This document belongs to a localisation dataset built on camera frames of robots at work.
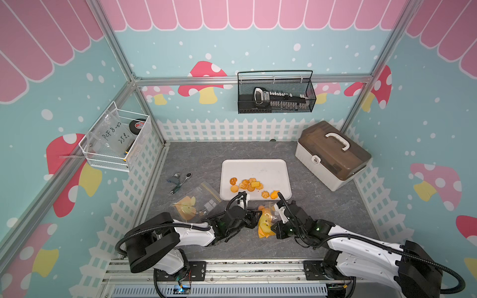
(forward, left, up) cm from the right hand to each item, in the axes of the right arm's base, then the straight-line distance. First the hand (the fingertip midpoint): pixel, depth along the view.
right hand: (270, 228), depth 81 cm
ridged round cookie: (+25, +11, -3) cm, 28 cm away
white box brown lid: (+29, -30, +15) cm, 44 cm away
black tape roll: (+35, +58, +29) cm, 74 cm away
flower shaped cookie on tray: (+19, +1, -3) cm, 19 cm away
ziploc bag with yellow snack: (+5, 0, 0) cm, 5 cm away
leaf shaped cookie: (+23, +3, -3) cm, 23 cm away
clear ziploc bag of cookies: (+15, +36, -4) cm, 39 cm away
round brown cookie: (+22, +8, -3) cm, 24 cm away
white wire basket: (+12, +52, +32) cm, 62 cm away
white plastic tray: (+29, +1, -5) cm, 30 cm away
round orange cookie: (+23, +17, -4) cm, 28 cm away
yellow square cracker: (+25, +5, -3) cm, 26 cm away
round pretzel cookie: (+28, +18, -5) cm, 34 cm away
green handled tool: (+24, +47, -4) cm, 53 cm away
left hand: (+5, +5, +1) cm, 7 cm away
